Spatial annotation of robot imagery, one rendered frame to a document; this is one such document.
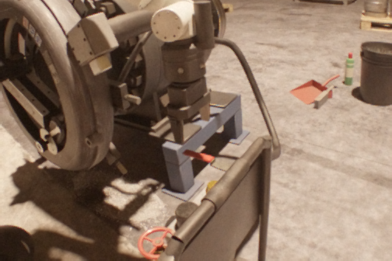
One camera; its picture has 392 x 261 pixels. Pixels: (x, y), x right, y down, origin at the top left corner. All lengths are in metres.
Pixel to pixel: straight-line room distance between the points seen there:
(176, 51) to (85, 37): 0.28
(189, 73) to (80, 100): 0.38
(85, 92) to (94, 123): 0.11
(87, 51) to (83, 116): 0.21
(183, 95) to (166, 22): 0.15
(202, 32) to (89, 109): 0.44
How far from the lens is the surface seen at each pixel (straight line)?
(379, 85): 2.08
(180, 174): 1.28
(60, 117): 1.07
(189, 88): 0.63
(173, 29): 0.57
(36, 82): 1.23
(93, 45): 0.78
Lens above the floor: 0.91
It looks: 26 degrees down
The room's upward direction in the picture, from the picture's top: 7 degrees counter-clockwise
